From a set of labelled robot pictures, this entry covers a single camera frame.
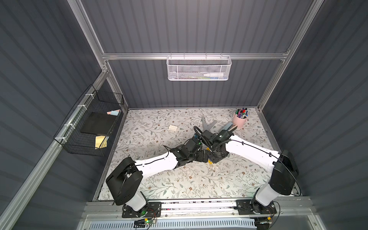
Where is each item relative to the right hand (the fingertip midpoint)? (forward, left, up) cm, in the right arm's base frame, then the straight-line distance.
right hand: (216, 159), depth 80 cm
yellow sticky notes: (+3, +60, +16) cm, 63 cm away
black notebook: (+12, +64, +17) cm, 67 cm away
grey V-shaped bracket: (+30, +3, -9) cm, 31 cm away
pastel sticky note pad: (+21, +59, +16) cm, 65 cm away
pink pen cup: (+32, -21, 0) cm, 38 cm away
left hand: (+2, +5, 0) cm, 6 cm away
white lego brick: (+28, +27, -8) cm, 40 cm away
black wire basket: (-1, +68, +25) cm, 72 cm away
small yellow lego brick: (-4, +5, +6) cm, 9 cm away
